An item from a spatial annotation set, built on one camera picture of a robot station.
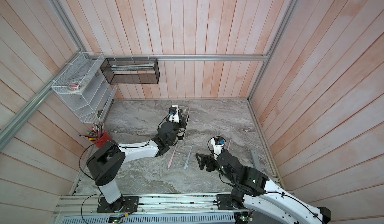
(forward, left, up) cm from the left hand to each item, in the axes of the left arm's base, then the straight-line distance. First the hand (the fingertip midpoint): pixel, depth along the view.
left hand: (182, 111), depth 83 cm
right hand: (-23, -11, -4) cm, 26 cm away
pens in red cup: (-9, +50, -9) cm, 51 cm away
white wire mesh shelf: (-1, +49, +5) cm, 49 cm away
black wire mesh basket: (+36, +38, +2) cm, 53 cm away
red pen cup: (-12, +49, -14) cm, 52 cm away
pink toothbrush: (-18, +6, -22) cm, 30 cm away
